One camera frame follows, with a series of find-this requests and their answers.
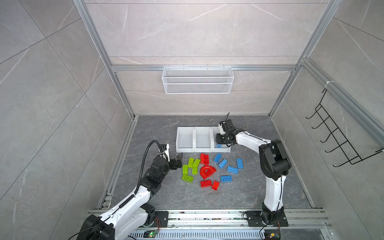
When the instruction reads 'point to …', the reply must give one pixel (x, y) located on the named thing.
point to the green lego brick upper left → (190, 162)
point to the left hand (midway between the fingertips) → (174, 150)
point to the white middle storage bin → (203, 139)
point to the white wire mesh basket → (197, 80)
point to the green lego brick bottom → (187, 177)
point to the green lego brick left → (185, 169)
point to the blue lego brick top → (217, 158)
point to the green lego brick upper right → (196, 163)
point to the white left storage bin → (185, 139)
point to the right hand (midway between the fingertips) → (217, 138)
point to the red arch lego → (206, 171)
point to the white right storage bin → (215, 130)
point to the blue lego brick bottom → (226, 178)
